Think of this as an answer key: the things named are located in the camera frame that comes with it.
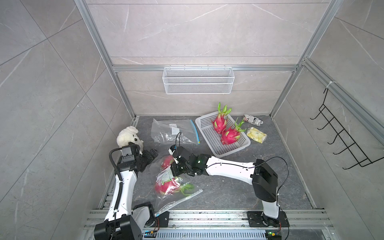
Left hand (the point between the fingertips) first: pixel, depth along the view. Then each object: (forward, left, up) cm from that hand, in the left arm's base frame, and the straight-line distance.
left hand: (153, 153), depth 83 cm
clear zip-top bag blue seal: (+19, -5, -4) cm, 20 cm away
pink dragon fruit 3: (-17, -12, -3) cm, 21 cm away
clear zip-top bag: (-24, -7, -5) cm, 26 cm away
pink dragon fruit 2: (-4, -8, -2) cm, 9 cm away
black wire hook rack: (-11, -91, +19) cm, 93 cm away
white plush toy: (+10, +14, +5) cm, 18 cm away
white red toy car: (+34, -70, -11) cm, 79 cm away
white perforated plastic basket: (+18, -38, -13) cm, 44 cm away
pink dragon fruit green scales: (+25, -42, -3) cm, 49 cm away
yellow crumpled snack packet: (+19, -68, -11) cm, 71 cm away
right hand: (-9, -11, -2) cm, 14 cm away
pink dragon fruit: (+14, -47, -4) cm, 49 cm away
